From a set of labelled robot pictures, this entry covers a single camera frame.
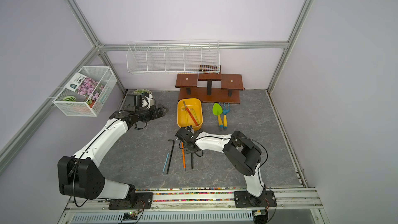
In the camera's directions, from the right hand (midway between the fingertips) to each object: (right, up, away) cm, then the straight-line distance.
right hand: (189, 146), depth 91 cm
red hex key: (-1, +18, +14) cm, 23 cm away
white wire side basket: (-53, +25, -19) cm, 62 cm away
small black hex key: (-11, -5, -3) cm, 12 cm away
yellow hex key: (-3, +17, +13) cm, 22 cm away
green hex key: (+4, +15, +11) cm, 19 cm away
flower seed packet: (-49, +34, -16) cm, 62 cm away
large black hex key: (+2, -9, -7) cm, 11 cm away
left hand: (-14, +21, -8) cm, 26 cm away
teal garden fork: (+24, +20, +17) cm, 36 cm away
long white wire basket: (-14, +56, +7) cm, 58 cm away
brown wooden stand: (+26, +33, +28) cm, 51 cm away
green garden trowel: (+18, +21, +17) cm, 32 cm away
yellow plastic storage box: (+2, +26, +17) cm, 31 cm away
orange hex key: (-3, -4, -4) cm, 7 cm away
